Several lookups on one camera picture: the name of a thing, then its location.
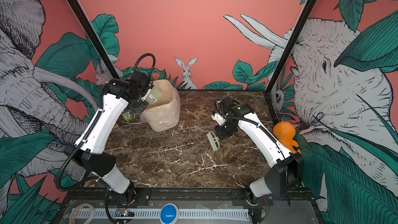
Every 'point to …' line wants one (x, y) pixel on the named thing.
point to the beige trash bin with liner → (166, 112)
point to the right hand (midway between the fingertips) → (218, 134)
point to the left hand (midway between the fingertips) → (134, 103)
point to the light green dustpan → (154, 95)
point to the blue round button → (169, 213)
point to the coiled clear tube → (91, 215)
